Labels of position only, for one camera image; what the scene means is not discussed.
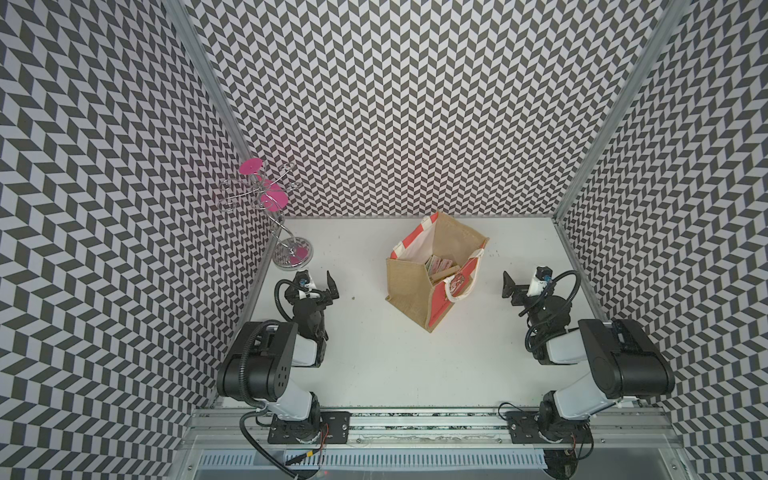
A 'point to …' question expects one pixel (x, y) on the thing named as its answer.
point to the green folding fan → (429, 263)
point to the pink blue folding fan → (442, 267)
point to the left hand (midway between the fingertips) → (314, 275)
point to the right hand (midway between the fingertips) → (519, 274)
